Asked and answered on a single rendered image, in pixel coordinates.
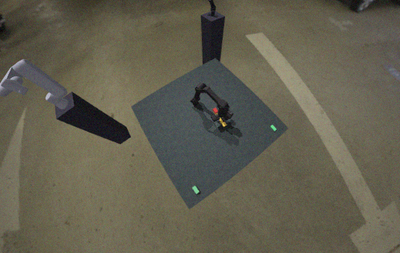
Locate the yellow bar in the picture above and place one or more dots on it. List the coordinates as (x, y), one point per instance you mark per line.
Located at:
(216, 111)

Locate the green rectangular block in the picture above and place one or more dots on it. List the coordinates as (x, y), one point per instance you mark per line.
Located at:
(195, 189)

